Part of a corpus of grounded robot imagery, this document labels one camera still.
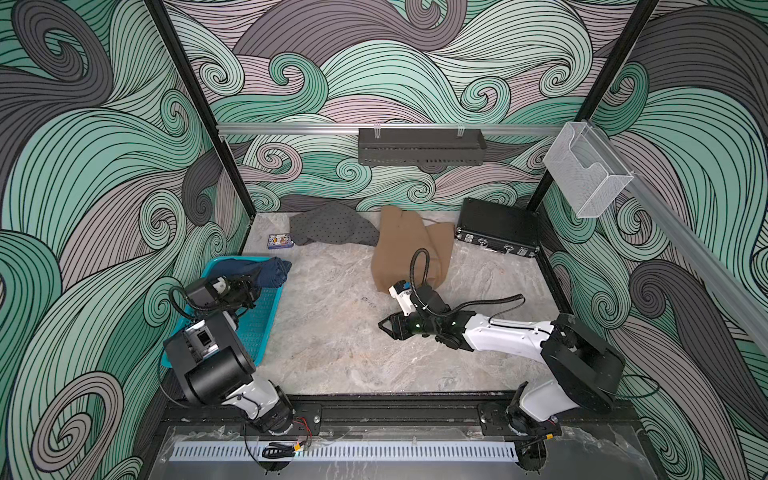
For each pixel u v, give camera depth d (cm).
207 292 68
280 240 110
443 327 66
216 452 70
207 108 90
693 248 59
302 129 178
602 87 83
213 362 45
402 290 76
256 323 81
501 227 140
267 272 84
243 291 79
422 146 96
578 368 43
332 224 110
